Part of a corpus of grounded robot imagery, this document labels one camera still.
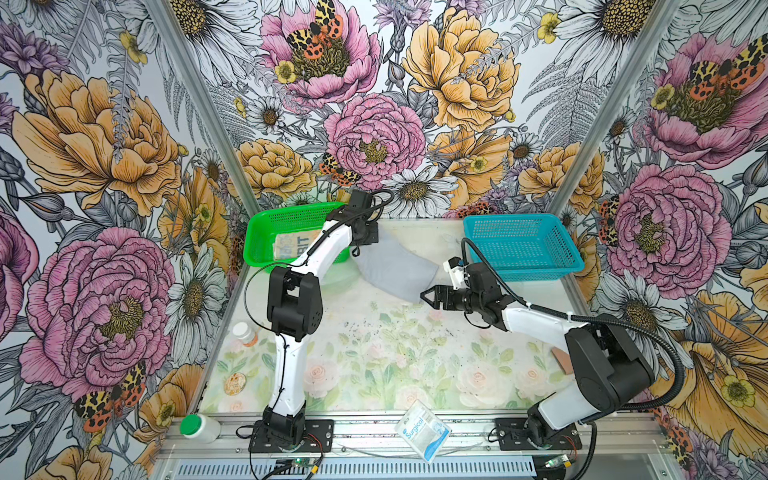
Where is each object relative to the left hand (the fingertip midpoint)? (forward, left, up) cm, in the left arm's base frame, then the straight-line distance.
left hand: (367, 243), depth 98 cm
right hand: (-20, -19, -4) cm, 28 cm away
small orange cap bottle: (-27, +33, -7) cm, 44 cm away
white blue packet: (-51, -15, -12) cm, 54 cm away
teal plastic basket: (+9, -58, -13) cm, 61 cm away
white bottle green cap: (-51, +36, -5) cm, 62 cm away
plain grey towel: (-2, -9, -11) cm, 14 cm away
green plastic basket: (+12, +39, -5) cm, 41 cm away
